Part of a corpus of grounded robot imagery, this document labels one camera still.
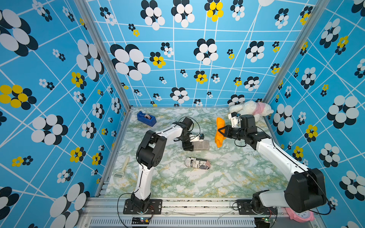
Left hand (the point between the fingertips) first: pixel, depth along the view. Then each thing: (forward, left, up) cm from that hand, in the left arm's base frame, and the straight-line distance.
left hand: (192, 143), depth 98 cm
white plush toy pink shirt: (+24, -50, +10) cm, 57 cm away
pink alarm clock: (-43, -53, +2) cm, 68 cm away
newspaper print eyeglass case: (-16, -3, +2) cm, 16 cm away
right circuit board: (-45, -33, -1) cm, 56 cm away
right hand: (-2, -16, +18) cm, 24 cm away
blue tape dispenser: (+17, +33, +5) cm, 37 cm away
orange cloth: (-7, -15, +19) cm, 25 cm away
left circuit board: (-44, +30, -3) cm, 53 cm away
